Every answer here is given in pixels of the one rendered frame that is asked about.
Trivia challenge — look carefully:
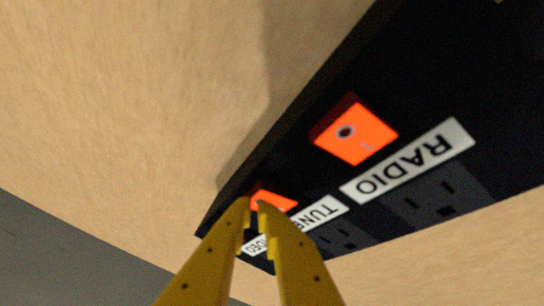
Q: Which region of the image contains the black power strip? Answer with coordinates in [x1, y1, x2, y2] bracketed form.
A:
[194, 0, 544, 276]

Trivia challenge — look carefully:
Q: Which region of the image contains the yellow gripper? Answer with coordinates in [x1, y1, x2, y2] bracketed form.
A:
[151, 197, 347, 306]

